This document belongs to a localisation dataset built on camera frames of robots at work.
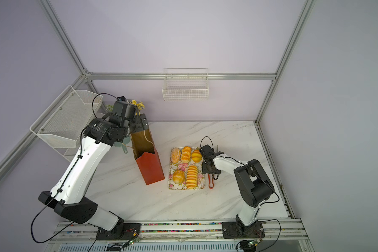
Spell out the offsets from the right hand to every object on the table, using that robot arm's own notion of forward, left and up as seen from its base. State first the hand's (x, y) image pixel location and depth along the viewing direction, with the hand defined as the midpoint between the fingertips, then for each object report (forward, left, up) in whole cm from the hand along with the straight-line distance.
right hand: (211, 172), depth 95 cm
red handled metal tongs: (-10, +1, +1) cm, 10 cm away
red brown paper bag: (-4, +33, +25) cm, 42 cm away
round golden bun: (-5, +20, +5) cm, 21 cm away
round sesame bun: (+9, +22, +6) cm, 25 cm away
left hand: (+6, +38, +37) cm, 53 cm away
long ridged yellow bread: (-5, +12, +4) cm, 14 cm away
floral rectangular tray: (+3, +17, +1) cm, 17 cm away
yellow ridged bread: (+9, +9, +4) cm, 13 cm away
